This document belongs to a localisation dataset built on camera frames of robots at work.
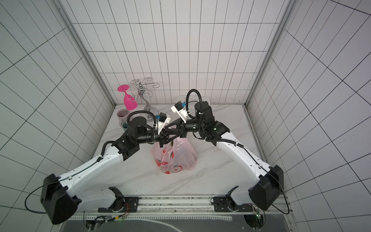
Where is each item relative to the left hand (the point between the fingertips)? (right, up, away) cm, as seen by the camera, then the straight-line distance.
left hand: (177, 136), depth 68 cm
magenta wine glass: (-35, +19, +31) cm, 50 cm away
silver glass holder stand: (-24, +24, +26) cm, 43 cm away
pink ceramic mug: (-44, +10, +39) cm, 60 cm away
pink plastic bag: (-1, -10, +1) cm, 10 cm away
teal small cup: (-39, +2, +32) cm, 51 cm away
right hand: (-4, +6, -3) cm, 8 cm away
